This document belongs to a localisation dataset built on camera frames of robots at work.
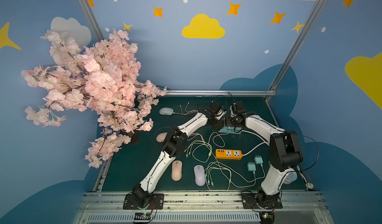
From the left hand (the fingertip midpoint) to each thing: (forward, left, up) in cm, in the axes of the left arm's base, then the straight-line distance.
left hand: (219, 121), depth 102 cm
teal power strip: (-10, -6, +5) cm, 12 cm away
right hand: (-2, -7, +4) cm, 9 cm away
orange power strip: (-23, -4, -1) cm, 24 cm away
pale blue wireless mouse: (+10, +39, -2) cm, 40 cm away
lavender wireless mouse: (-37, +14, -2) cm, 40 cm away
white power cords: (-38, -50, -8) cm, 63 cm away
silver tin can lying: (-36, -34, +2) cm, 50 cm away
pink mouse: (-34, +27, -1) cm, 43 cm away
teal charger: (-30, -16, -2) cm, 34 cm away
